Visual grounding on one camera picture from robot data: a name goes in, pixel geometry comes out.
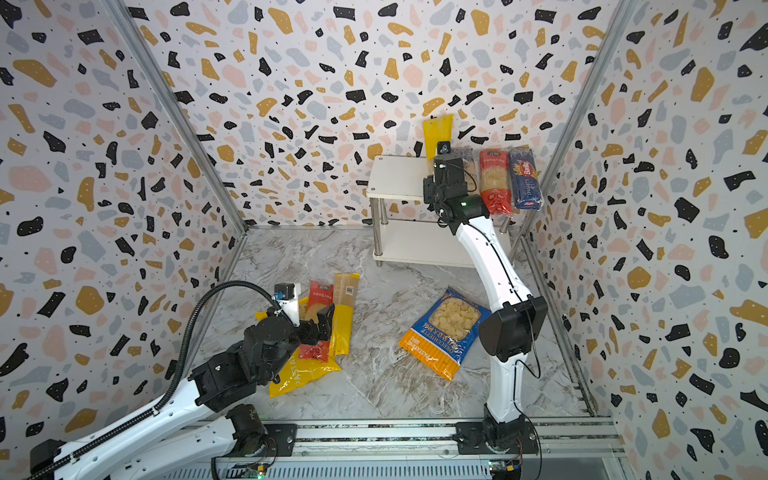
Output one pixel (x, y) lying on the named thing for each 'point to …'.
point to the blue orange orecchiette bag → (445, 333)
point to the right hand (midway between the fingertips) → (434, 170)
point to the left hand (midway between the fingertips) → (318, 301)
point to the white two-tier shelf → (397, 177)
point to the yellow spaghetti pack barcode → (345, 291)
